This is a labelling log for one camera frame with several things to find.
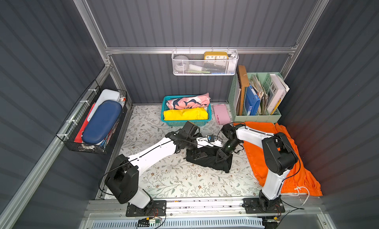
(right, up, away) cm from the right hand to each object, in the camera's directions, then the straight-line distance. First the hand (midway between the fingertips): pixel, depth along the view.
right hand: (220, 159), depth 86 cm
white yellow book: (+38, +43, +8) cm, 58 cm away
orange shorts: (+40, -10, -8) cm, 42 cm away
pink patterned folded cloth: (-11, +37, +18) cm, 42 cm away
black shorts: (+1, -1, -6) cm, 6 cm away
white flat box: (-63, +37, -9) cm, 73 cm away
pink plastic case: (+6, +28, +26) cm, 39 cm away
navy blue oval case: (-59, +23, -18) cm, 66 cm away
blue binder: (+24, +36, +12) cm, 45 cm away
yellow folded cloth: (-17, +27, +15) cm, 35 cm away
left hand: (-10, +8, -6) cm, 14 cm away
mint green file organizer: (+30, +50, +13) cm, 59 cm away
